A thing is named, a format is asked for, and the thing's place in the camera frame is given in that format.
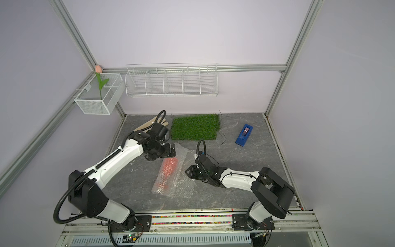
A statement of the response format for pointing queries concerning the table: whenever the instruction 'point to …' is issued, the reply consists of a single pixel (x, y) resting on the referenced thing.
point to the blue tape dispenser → (244, 135)
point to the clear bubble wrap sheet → (173, 180)
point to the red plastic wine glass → (169, 165)
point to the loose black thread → (222, 117)
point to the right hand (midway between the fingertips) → (185, 171)
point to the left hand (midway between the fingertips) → (168, 156)
